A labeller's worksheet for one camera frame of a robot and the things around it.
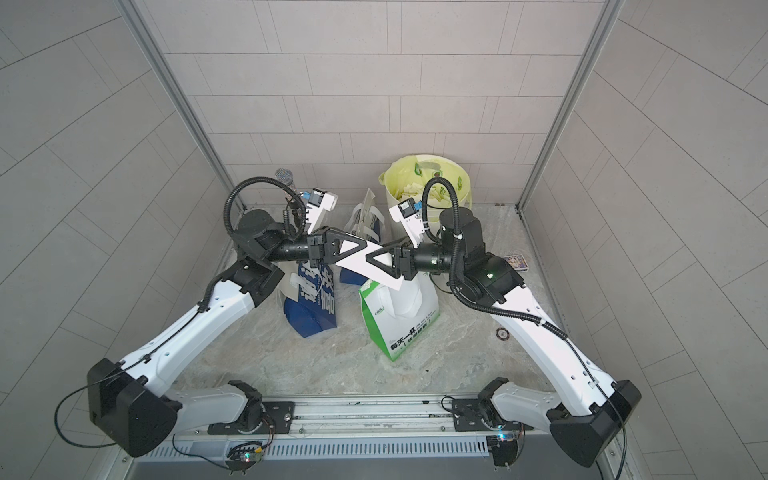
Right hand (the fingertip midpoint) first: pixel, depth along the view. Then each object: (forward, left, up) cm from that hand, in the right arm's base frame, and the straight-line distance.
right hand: (375, 259), depth 59 cm
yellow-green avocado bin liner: (+43, -11, -14) cm, 46 cm away
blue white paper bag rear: (+26, +4, -17) cm, 32 cm away
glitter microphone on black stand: (+33, +25, -4) cm, 42 cm away
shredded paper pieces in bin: (+40, -12, -18) cm, 46 cm away
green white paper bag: (-3, -4, -21) cm, 21 cm away
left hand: (0, +2, +2) cm, 3 cm away
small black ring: (-3, -33, -36) cm, 49 cm away
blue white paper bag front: (+5, +19, -20) cm, 28 cm away
